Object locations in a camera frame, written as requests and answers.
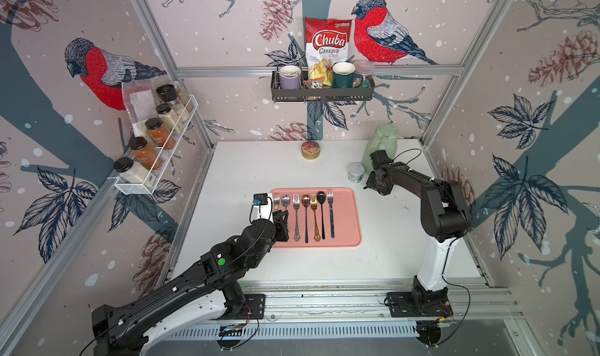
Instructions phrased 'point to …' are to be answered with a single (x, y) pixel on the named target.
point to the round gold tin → (310, 150)
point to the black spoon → (321, 199)
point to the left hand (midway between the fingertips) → (292, 209)
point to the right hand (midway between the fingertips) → (373, 183)
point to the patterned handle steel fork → (276, 198)
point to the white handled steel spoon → (285, 201)
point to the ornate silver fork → (296, 203)
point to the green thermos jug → (384, 137)
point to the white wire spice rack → (139, 189)
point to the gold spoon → (305, 201)
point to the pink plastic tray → (319, 217)
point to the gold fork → (313, 204)
